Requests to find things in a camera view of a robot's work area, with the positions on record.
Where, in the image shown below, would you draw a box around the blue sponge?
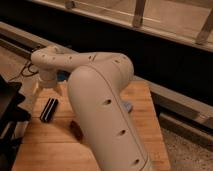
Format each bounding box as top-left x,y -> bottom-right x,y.
123,101 -> 133,113

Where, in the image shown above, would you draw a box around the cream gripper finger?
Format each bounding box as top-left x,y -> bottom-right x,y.
33,81 -> 41,95

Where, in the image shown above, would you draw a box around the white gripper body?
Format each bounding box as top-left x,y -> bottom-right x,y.
38,69 -> 57,88

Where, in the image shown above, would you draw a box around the metal rail frame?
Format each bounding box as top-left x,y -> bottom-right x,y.
0,22 -> 213,131

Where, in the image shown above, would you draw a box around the red brown chili pepper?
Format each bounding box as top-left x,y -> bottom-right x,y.
70,121 -> 83,141

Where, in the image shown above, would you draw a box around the black equipment at left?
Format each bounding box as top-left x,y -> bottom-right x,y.
0,75 -> 31,171

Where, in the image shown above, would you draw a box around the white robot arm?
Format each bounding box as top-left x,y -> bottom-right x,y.
31,46 -> 156,171

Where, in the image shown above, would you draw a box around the black cables on floor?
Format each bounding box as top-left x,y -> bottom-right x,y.
9,49 -> 43,82

